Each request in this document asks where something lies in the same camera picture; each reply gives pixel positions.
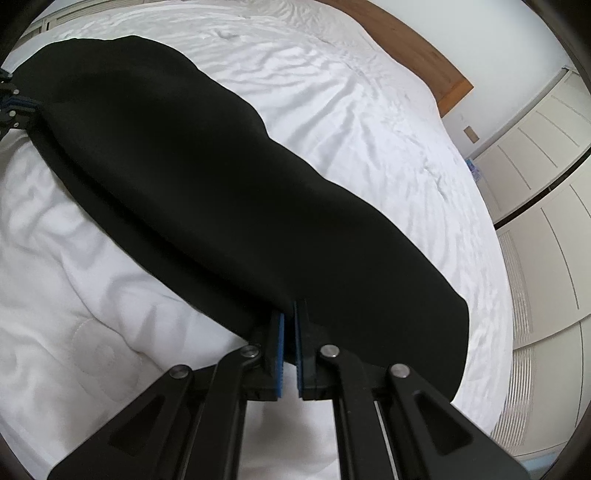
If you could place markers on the white wardrobe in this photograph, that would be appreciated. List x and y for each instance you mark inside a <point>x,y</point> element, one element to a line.
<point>536,186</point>

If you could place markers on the black pants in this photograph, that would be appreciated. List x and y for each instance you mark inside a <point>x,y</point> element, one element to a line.
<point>180,173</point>

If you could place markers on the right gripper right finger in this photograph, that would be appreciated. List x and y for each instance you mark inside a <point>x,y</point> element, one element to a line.
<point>390,422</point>

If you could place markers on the white bed duvet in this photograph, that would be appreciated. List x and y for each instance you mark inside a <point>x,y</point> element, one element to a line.
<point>84,330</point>

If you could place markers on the wooden headboard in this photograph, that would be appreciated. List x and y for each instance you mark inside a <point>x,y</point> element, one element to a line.
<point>447,83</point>

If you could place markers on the beige wall switch plate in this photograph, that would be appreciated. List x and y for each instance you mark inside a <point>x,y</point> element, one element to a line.
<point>471,134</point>

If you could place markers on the blue item on nightstand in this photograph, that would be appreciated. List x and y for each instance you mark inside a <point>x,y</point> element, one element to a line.
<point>474,169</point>

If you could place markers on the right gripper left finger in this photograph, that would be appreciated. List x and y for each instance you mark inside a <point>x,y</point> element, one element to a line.
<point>189,423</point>

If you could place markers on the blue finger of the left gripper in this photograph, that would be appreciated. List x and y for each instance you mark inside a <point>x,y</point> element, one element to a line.
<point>16,109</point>

